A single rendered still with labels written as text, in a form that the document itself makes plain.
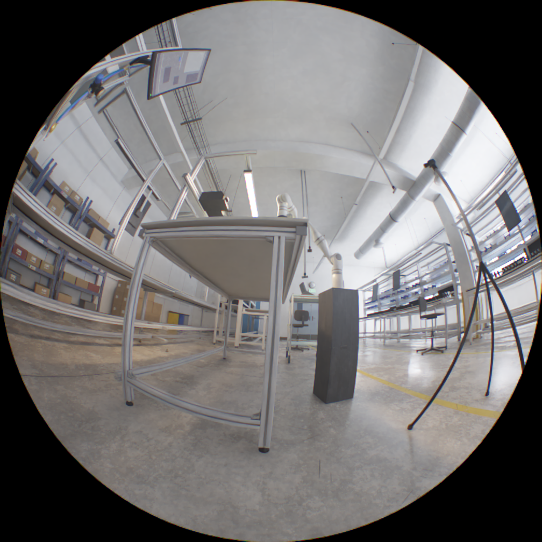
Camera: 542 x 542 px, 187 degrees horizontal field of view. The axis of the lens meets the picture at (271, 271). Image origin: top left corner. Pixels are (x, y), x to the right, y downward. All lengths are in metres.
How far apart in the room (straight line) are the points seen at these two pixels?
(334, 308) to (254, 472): 1.05
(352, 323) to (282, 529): 1.21
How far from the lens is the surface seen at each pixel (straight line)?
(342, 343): 1.23
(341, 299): 1.23
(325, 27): 3.39
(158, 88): 1.14
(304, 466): 0.76
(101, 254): 1.62
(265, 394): 0.64
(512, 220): 3.40
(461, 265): 4.42
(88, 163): 4.85
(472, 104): 4.00
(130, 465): 0.74
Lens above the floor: 0.56
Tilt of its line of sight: 19 degrees up
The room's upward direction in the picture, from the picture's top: 4 degrees clockwise
